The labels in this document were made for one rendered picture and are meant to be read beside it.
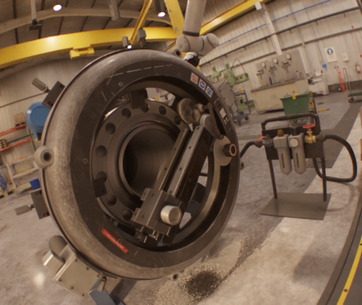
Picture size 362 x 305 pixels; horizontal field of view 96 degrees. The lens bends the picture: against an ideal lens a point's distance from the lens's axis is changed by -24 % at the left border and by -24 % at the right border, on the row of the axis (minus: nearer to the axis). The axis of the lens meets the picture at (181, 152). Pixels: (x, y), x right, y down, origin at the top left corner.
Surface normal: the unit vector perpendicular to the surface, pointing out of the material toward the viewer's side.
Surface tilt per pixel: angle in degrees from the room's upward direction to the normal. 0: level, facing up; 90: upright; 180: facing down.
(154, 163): 70
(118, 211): 90
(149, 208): 38
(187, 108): 90
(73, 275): 90
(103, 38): 90
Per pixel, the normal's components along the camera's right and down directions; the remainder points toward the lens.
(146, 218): -0.64, -0.55
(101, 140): 0.67, -0.05
